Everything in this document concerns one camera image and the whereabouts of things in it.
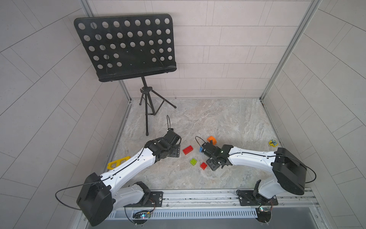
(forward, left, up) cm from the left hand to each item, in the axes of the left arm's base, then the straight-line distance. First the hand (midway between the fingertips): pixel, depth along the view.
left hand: (175, 149), depth 82 cm
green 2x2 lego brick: (-5, -11, -5) cm, 13 cm away
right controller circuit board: (-30, -45, -8) cm, 54 cm away
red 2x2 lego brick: (-8, -16, -6) cm, 19 cm away
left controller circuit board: (-32, +15, -6) cm, 35 cm away
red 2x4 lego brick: (+2, -7, -7) cm, 10 cm away
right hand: (-5, -22, -8) cm, 24 cm away
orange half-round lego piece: (+11, -23, -7) cm, 26 cm away
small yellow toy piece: (+6, -61, -5) cm, 61 cm away
